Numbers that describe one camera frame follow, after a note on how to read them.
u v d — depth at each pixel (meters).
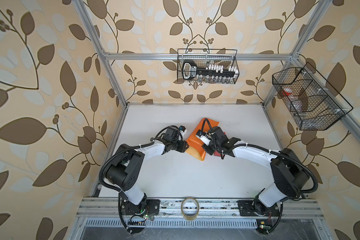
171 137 0.74
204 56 0.90
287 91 0.81
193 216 0.68
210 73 0.84
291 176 0.45
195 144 0.91
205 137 0.78
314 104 0.72
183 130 0.85
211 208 0.75
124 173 0.46
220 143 0.68
